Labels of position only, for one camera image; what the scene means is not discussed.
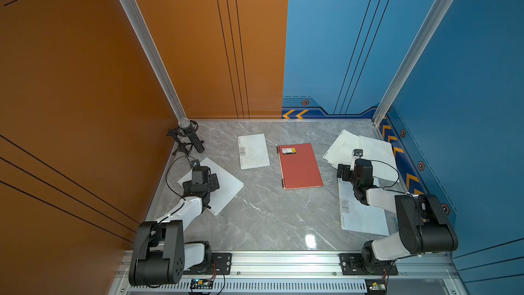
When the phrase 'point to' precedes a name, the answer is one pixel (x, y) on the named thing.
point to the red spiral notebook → (299, 167)
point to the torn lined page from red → (380, 153)
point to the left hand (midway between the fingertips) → (202, 177)
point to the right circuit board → (376, 285)
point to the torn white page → (341, 153)
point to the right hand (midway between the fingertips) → (350, 165)
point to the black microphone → (185, 134)
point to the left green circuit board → (200, 284)
